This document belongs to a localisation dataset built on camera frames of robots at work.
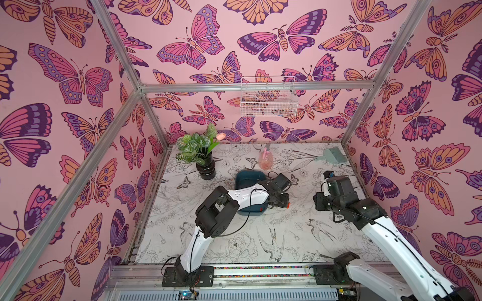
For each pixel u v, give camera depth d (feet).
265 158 3.79
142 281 2.40
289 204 3.09
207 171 3.22
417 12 2.30
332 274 2.35
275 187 2.43
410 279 1.35
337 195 1.88
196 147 2.78
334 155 3.72
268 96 3.12
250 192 1.99
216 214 1.75
